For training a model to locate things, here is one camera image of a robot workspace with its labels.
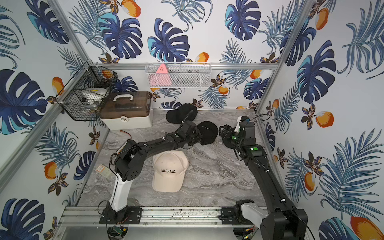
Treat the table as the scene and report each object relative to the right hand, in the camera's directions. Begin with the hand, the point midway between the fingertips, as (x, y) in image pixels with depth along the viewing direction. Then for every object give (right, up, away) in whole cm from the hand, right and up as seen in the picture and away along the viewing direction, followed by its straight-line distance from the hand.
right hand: (225, 129), depth 79 cm
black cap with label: (-6, -2, +22) cm, 23 cm away
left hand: (-10, -3, +13) cm, 17 cm away
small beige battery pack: (-70, -25, +9) cm, 75 cm away
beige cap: (-30, -21, +1) cm, 36 cm away
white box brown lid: (-64, +13, +28) cm, 71 cm away
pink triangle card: (-36, +31, +11) cm, 48 cm away
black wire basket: (-80, +32, +11) cm, 87 cm away
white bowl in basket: (-70, +18, +1) cm, 72 cm away
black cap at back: (-22, +11, +30) cm, 39 cm away
